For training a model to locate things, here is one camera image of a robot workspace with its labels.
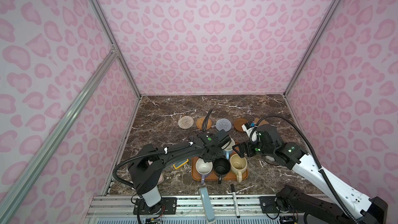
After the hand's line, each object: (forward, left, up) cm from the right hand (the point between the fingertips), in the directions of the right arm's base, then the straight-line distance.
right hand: (240, 144), depth 74 cm
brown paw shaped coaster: (+26, -20, -18) cm, 37 cm away
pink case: (-13, +39, -16) cm, 44 cm away
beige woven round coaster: (+24, +31, -18) cm, 43 cm away
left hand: (-1, +9, -10) cm, 13 cm away
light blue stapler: (-23, +15, -16) cm, 32 cm away
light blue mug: (+1, +5, -10) cm, 11 cm away
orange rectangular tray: (-10, +22, -17) cm, 29 cm away
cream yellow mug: (-3, -1, -18) cm, 18 cm away
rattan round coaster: (+24, +21, -19) cm, 37 cm away
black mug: (-5, +8, -17) cm, 19 cm away
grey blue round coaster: (+24, +5, -19) cm, 31 cm away
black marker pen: (-16, +2, -18) cm, 24 cm away
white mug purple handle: (-6, +18, -18) cm, 26 cm away
